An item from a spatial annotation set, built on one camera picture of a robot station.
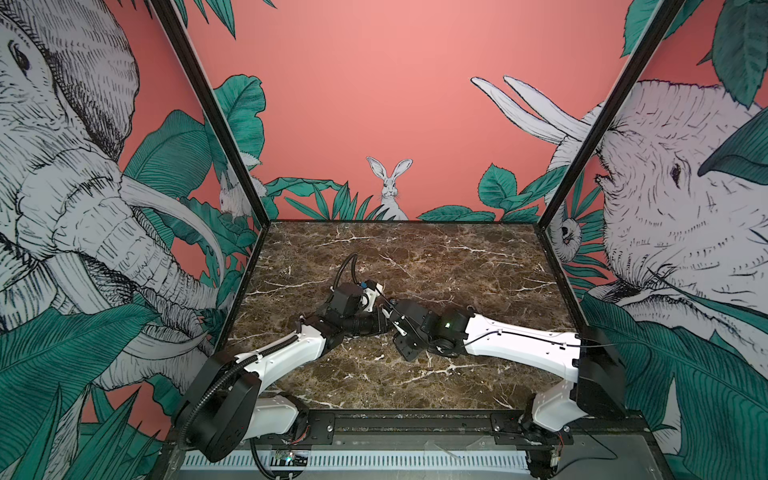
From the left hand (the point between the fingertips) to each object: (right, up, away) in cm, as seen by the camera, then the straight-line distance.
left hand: (401, 319), depth 79 cm
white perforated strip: (-9, -32, -9) cm, 34 cm away
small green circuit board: (-27, -31, -9) cm, 42 cm away
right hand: (-2, -5, -3) cm, 6 cm away
